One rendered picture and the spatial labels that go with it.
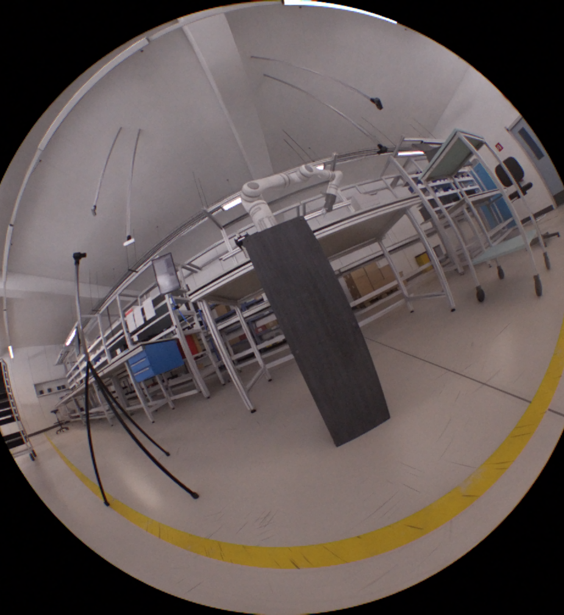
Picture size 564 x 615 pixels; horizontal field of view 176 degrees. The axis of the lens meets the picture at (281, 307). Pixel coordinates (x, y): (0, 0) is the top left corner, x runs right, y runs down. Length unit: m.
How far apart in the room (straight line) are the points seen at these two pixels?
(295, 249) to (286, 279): 0.11
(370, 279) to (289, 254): 4.22
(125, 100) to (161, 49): 0.84
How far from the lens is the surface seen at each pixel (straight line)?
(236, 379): 1.36
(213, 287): 1.26
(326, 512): 0.62
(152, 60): 3.28
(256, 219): 0.80
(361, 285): 4.67
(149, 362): 2.17
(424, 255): 6.72
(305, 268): 0.61
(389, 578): 0.53
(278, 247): 0.63
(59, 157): 3.84
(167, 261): 2.55
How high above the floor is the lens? 0.53
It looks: 5 degrees up
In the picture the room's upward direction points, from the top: 24 degrees counter-clockwise
